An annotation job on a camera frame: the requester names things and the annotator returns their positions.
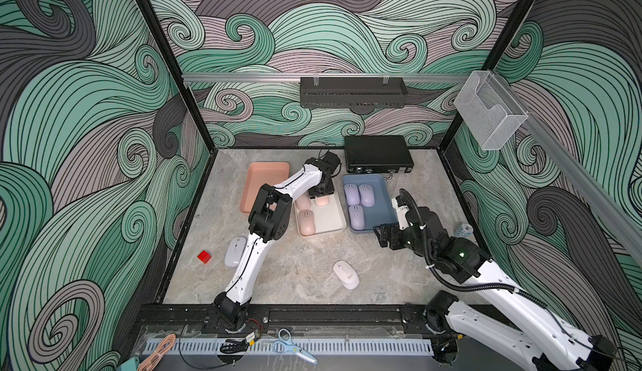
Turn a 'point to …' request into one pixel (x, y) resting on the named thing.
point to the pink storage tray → (258, 175)
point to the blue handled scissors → (285, 344)
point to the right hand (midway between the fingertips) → (382, 227)
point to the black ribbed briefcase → (377, 154)
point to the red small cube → (204, 256)
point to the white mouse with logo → (346, 274)
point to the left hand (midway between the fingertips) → (324, 190)
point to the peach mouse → (322, 200)
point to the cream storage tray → (329, 218)
